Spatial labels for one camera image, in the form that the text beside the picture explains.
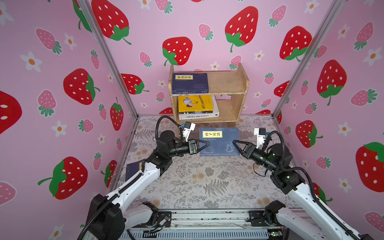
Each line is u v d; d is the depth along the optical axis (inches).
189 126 25.5
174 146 23.3
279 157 19.3
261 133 24.1
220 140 26.5
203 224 28.8
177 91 28.2
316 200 17.8
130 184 18.0
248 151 23.4
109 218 15.2
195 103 35.5
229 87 29.9
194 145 24.7
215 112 35.0
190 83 29.7
